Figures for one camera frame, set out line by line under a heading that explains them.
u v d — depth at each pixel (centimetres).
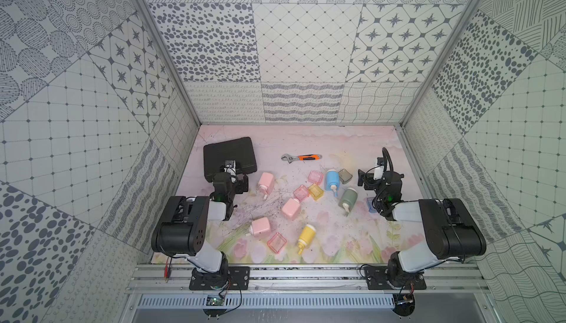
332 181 91
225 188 74
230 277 73
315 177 100
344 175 101
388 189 73
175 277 75
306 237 77
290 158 107
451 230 46
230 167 83
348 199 86
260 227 78
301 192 95
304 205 92
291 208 84
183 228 46
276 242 82
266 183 90
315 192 95
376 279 73
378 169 83
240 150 106
